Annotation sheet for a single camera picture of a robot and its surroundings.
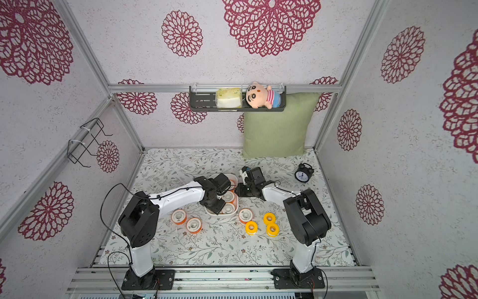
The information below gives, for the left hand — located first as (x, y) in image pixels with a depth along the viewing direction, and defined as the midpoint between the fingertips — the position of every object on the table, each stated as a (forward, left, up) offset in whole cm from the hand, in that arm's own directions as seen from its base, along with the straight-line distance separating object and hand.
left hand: (214, 207), depth 90 cm
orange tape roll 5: (-8, +9, -4) cm, 13 cm away
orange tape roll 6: (-3, -15, -4) cm, 16 cm away
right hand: (+9, -10, +1) cm, 14 cm away
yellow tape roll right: (-10, -28, -4) cm, 30 cm away
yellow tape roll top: (-4, -27, -4) cm, 27 cm away
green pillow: (+36, -35, +14) cm, 52 cm away
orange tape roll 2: (-2, -8, +14) cm, 16 cm away
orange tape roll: (+3, -10, +18) cm, 20 cm away
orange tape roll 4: (-4, +17, -2) cm, 17 cm away
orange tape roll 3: (+1, -7, -3) cm, 8 cm away
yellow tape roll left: (-9, -18, -4) cm, 20 cm away
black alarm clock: (+19, -47, +1) cm, 51 cm away
